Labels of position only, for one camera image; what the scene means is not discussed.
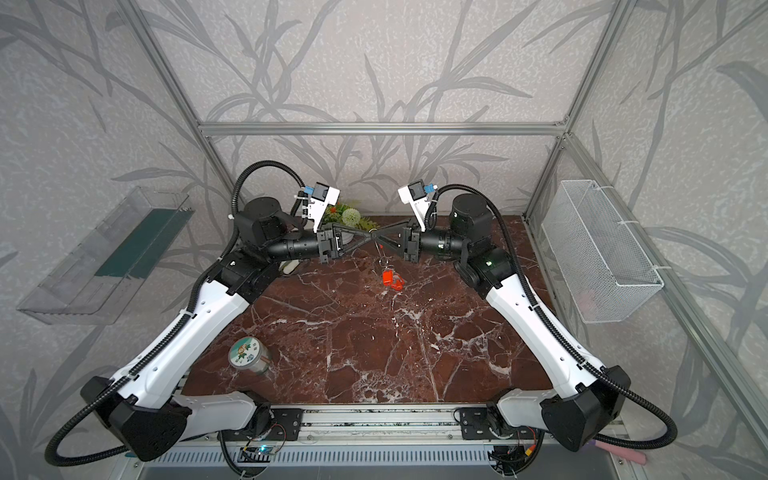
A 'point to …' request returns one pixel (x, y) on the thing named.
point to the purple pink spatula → (624, 452)
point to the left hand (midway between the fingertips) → (371, 235)
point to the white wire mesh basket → (603, 268)
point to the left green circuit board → (256, 454)
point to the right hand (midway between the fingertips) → (377, 229)
